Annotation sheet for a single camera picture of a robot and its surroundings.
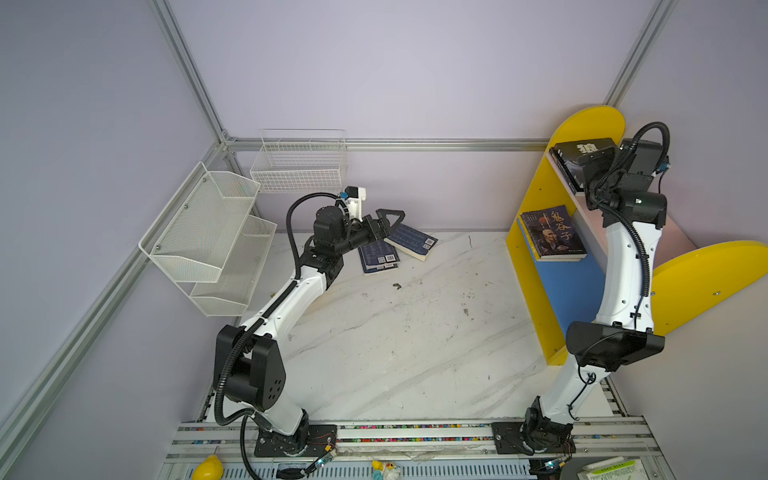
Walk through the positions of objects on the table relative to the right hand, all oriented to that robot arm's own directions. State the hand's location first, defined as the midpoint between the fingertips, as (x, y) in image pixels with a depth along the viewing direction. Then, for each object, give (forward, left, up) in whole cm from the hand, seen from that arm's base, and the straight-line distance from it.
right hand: (584, 161), depth 70 cm
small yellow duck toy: (-58, +47, -44) cm, 86 cm away
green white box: (-56, -6, -45) cm, 72 cm away
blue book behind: (+9, +53, -44) cm, 69 cm away
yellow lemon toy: (-58, +88, -43) cm, 114 cm away
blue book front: (+16, +40, -44) cm, 62 cm away
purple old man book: (+6, -6, -31) cm, 32 cm away
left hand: (-8, +45, -11) cm, 47 cm away
